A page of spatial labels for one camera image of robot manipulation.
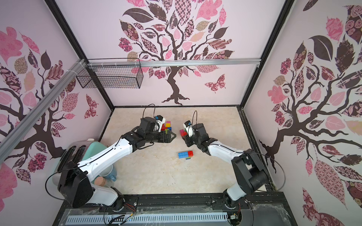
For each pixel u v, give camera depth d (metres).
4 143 0.49
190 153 0.87
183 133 0.85
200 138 0.69
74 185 0.40
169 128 1.03
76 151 0.74
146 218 0.70
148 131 0.63
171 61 0.92
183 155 0.87
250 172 0.46
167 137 0.71
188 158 0.89
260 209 0.72
